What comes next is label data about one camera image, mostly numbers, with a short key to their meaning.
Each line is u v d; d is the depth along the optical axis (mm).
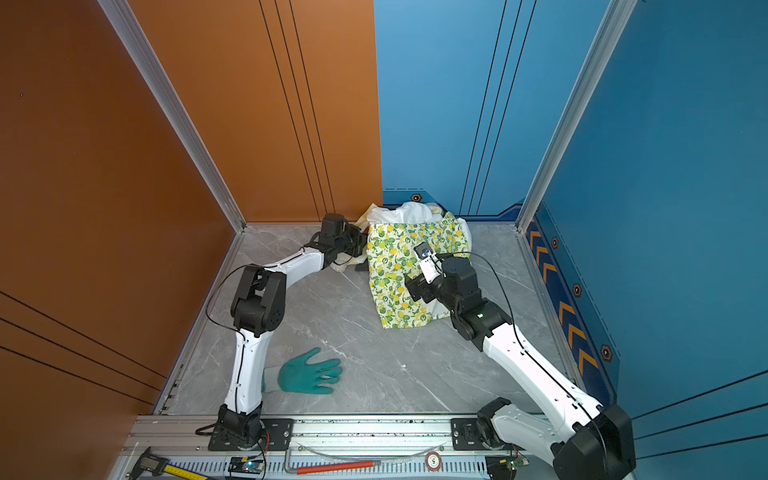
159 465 694
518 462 695
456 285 556
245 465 709
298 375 809
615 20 706
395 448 726
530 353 470
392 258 966
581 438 380
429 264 640
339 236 870
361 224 1096
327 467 698
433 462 698
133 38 726
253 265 635
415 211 1071
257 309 602
